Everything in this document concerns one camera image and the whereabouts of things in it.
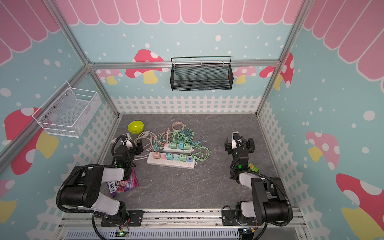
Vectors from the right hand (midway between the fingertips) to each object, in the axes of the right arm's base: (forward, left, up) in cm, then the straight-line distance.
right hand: (235, 136), depth 88 cm
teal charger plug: (+1, +33, -7) cm, 33 cm away
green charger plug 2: (-1, +29, -8) cm, 30 cm away
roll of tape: (+21, +37, -14) cm, 45 cm away
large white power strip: (-10, +37, -13) cm, 40 cm away
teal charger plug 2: (-8, +39, -8) cm, 41 cm away
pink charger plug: (-7, +47, -7) cm, 48 cm away
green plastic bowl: (+18, +68, -11) cm, 71 cm away
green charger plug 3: (-9, +31, -8) cm, 34 cm away
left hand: (+1, +61, -5) cm, 62 cm away
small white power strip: (0, +42, -12) cm, 44 cm away
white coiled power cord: (+9, +55, -14) cm, 57 cm away
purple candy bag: (-24, +67, -13) cm, 72 cm away
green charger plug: (0, +38, -8) cm, 39 cm away
